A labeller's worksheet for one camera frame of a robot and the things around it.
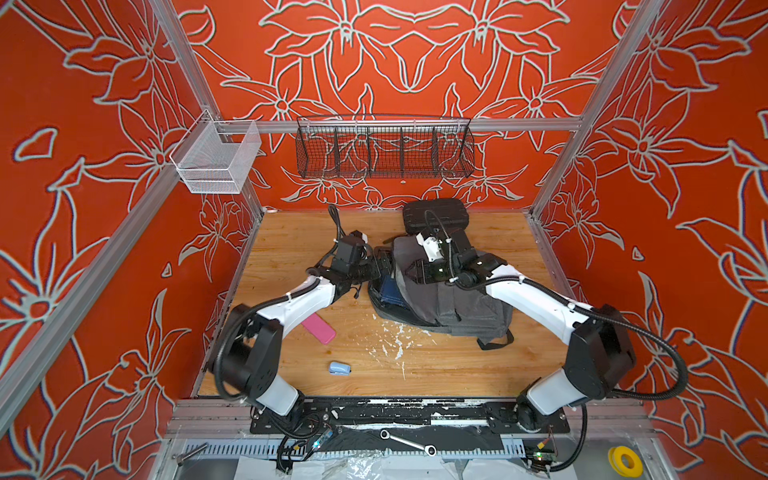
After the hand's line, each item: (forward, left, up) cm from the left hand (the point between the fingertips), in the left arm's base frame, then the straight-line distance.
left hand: (384, 261), depth 87 cm
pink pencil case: (-14, +21, -16) cm, 30 cm away
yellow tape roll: (-44, -58, -15) cm, 74 cm away
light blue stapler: (-28, +11, -13) cm, 32 cm away
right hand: (-4, -7, +3) cm, 8 cm away
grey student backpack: (-10, -26, -11) cm, 30 cm away
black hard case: (+32, -18, -12) cm, 39 cm away
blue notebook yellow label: (-6, -2, -9) cm, 11 cm away
